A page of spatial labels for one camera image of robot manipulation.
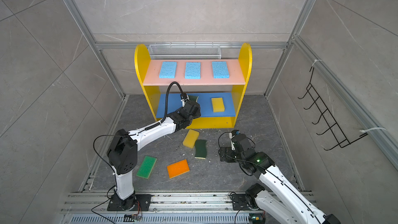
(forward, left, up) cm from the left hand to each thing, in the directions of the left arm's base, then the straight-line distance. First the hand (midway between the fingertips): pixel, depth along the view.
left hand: (195, 105), depth 89 cm
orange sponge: (-30, +10, -18) cm, 36 cm away
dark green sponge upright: (-21, -3, -19) cm, 28 cm away
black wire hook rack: (-26, -59, +13) cm, 66 cm away
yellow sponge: (+2, -14, -3) cm, 15 cm away
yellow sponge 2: (-11, +3, -18) cm, 21 cm away
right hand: (-25, -16, -6) cm, 30 cm away
